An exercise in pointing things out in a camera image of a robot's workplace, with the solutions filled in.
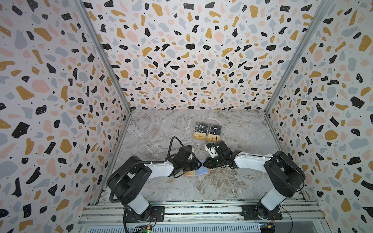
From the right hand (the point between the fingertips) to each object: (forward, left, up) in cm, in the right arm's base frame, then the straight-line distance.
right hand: (206, 164), depth 89 cm
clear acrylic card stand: (+19, +2, +2) cm, 19 cm away
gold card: (+18, -3, +4) cm, 19 cm away
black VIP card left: (+24, +3, +6) cm, 25 cm away
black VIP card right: (+23, -6, +6) cm, 24 cm away
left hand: (-1, +1, +2) cm, 2 cm away
